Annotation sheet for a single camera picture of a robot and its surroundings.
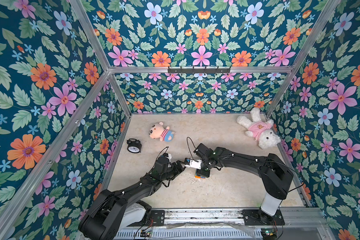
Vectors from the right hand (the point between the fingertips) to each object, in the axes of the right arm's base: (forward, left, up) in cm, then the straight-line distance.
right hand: (199, 169), depth 86 cm
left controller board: (-31, +26, -7) cm, 41 cm away
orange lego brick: (-3, 0, -4) cm, 5 cm away
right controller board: (-29, -34, -7) cm, 45 cm away
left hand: (0, +7, +3) cm, 7 cm away
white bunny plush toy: (+27, -42, +4) cm, 50 cm away
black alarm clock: (+13, +41, +4) cm, 43 cm away
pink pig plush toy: (+26, +29, +4) cm, 39 cm away
